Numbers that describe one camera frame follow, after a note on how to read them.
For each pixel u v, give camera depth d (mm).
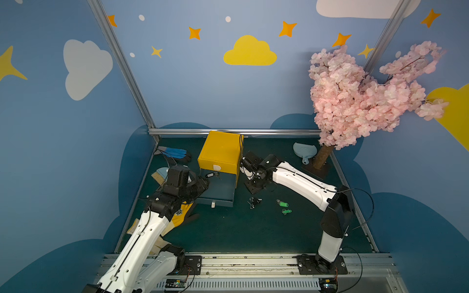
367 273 733
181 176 557
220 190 909
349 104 705
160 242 800
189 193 622
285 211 896
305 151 1155
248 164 653
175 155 1111
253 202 925
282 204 929
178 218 854
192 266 739
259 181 703
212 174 939
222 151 878
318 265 662
